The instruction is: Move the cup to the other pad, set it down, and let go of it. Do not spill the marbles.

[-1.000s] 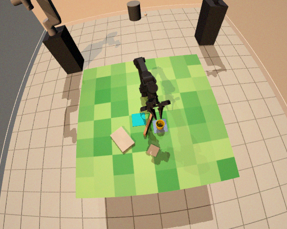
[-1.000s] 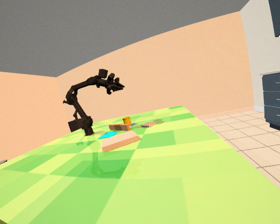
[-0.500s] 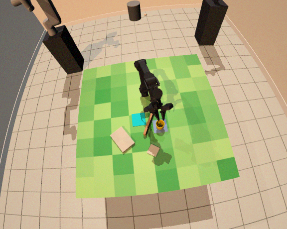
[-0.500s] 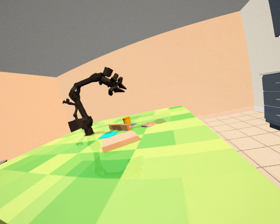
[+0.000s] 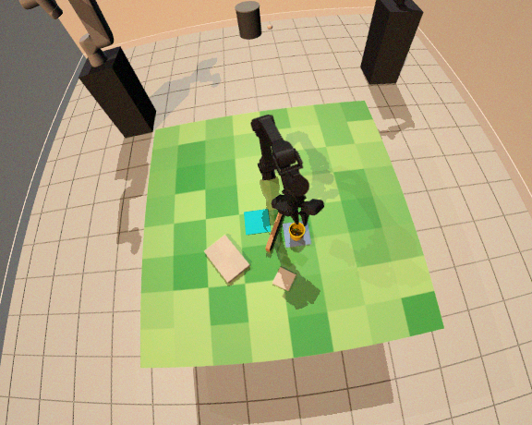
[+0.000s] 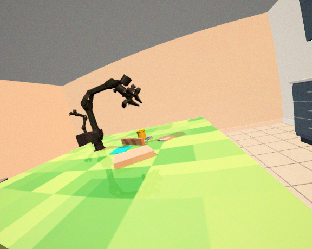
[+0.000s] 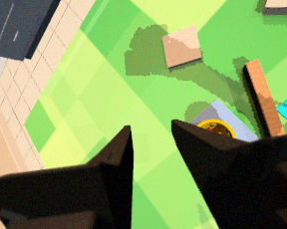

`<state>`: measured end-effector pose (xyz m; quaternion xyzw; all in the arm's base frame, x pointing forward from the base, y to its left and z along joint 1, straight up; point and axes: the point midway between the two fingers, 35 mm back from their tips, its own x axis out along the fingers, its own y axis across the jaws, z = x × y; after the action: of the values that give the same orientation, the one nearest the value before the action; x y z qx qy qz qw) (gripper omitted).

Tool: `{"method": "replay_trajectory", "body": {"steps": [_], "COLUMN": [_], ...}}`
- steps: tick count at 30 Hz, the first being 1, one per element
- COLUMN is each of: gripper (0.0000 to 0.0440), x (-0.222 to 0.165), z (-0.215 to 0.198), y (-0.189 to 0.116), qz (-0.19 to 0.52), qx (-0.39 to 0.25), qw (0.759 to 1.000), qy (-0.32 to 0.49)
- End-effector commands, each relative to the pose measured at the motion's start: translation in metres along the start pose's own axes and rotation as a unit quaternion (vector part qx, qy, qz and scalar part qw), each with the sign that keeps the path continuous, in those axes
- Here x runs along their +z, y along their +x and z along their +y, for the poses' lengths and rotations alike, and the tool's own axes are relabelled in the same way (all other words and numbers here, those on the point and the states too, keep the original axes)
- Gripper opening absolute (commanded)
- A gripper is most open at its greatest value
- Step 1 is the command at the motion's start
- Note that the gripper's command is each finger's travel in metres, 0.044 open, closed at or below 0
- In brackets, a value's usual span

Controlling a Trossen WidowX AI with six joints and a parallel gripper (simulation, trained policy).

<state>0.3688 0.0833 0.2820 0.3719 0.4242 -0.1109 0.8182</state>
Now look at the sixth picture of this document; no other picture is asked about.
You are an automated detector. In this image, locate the yellow cup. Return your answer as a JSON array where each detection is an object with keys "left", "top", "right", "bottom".
[{"left": 136, "top": 129, "right": 146, "bottom": 140}]

